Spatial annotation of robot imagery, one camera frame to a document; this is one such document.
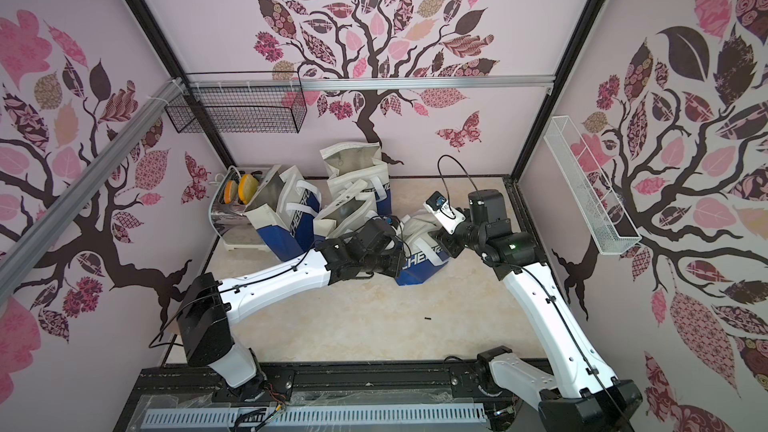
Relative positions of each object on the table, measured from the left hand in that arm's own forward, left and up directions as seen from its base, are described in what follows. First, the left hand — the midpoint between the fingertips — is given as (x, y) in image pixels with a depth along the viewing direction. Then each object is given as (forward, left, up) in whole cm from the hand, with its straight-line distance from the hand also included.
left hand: (402, 267), depth 78 cm
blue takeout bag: (+14, +32, +7) cm, 36 cm away
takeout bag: (+34, +16, +7) cm, 38 cm away
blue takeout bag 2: (+13, +13, +9) cm, 21 cm away
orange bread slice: (+24, +53, +5) cm, 58 cm away
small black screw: (-8, -7, -16) cm, 20 cm away
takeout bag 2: (+3, -6, 0) cm, 7 cm away
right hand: (+5, -10, +11) cm, 16 cm away
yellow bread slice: (+25, +48, +5) cm, 55 cm away
